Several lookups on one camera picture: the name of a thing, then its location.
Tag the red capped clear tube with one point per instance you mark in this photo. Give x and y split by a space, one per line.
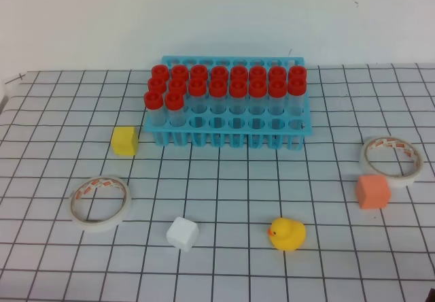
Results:
175 106

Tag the blue tube rack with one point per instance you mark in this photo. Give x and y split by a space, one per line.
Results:
246 129

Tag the red capped tube row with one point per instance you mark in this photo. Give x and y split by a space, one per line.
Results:
238 96
217 93
277 73
178 85
239 72
161 72
297 88
198 93
158 85
257 72
297 71
257 96
199 71
180 72
219 72
277 90

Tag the white grid cloth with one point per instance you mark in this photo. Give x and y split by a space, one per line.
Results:
55 133

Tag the red capped tube front left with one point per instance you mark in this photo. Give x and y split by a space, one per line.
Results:
154 104

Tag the yellow foam cube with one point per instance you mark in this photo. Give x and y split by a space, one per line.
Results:
124 141

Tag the white cube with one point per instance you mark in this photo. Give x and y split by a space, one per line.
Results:
182 234

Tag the yellow rubber duck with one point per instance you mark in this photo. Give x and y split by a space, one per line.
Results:
287 234

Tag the left white tape roll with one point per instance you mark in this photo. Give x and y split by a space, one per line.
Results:
100 203

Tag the white tape roll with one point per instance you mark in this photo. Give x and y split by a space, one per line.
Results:
100 203
399 161

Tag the right white tape roll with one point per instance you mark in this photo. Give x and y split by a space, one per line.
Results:
399 161

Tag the orange foam cube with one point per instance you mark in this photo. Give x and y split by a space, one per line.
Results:
372 192

